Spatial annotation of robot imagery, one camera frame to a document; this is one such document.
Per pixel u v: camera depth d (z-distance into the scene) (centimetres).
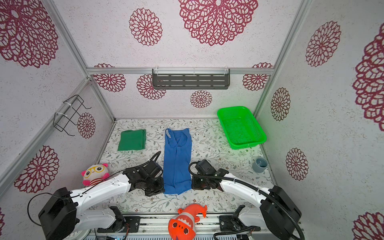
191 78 98
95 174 84
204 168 65
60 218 40
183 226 66
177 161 95
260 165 92
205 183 62
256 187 47
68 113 78
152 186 69
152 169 65
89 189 47
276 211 41
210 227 73
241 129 114
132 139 107
